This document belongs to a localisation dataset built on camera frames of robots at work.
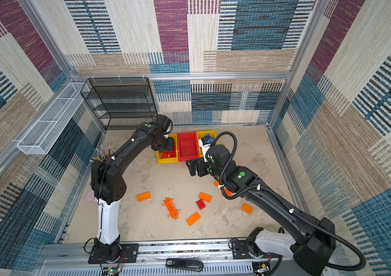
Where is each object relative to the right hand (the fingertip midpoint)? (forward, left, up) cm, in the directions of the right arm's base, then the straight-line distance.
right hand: (199, 161), depth 75 cm
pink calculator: (-5, +56, -22) cm, 61 cm away
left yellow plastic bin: (+14, +22, -20) cm, 33 cm away
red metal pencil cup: (+12, +49, -11) cm, 52 cm away
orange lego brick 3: (-12, -23, -23) cm, 34 cm away
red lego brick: (-10, 0, -22) cm, 25 cm away
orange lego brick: (+2, -9, -24) cm, 25 cm away
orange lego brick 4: (-17, +4, -24) cm, 30 cm away
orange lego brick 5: (-6, +28, -21) cm, 36 cm away
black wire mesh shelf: (+47, +48, -4) cm, 67 cm away
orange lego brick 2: (-6, -3, -24) cm, 25 cm away
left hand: (+16, +15, -10) cm, 25 cm away
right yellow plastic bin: (+32, -1, -18) cm, 37 cm away
